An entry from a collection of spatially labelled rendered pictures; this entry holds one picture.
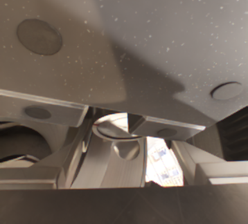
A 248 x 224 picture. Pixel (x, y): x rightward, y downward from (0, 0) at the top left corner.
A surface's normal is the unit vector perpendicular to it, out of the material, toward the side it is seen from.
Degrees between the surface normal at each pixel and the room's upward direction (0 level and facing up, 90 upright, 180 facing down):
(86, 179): 90
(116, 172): 90
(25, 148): 78
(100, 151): 90
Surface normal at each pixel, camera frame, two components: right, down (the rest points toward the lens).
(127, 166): 0.38, -0.53
